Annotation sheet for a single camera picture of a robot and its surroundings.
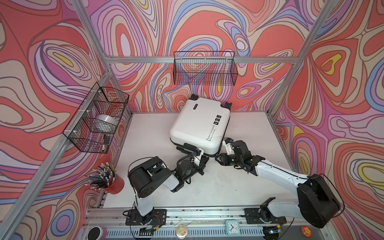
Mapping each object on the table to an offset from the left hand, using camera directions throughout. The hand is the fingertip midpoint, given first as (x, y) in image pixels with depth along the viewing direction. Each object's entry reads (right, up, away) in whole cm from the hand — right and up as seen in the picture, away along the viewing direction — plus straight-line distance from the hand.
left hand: (210, 159), depth 85 cm
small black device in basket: (-53, +12, -11) cm, 56 cm away
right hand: (+5, -2, +1) cm, 5 cm away
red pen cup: (-49, -12, -10) cm, 51 cm away
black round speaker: (-54, -29, -19) cm, 64 cm away
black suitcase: (-5, +21, +2) cm, 22 cm away
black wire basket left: (-60, +18, -11) cm, 64 cm away
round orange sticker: (+43, -31, -16) cm, 55 cm away
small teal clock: (+9, -29, -16) cm, 34 cm away
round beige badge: (-15, -31, -16) cm, 38 cm away
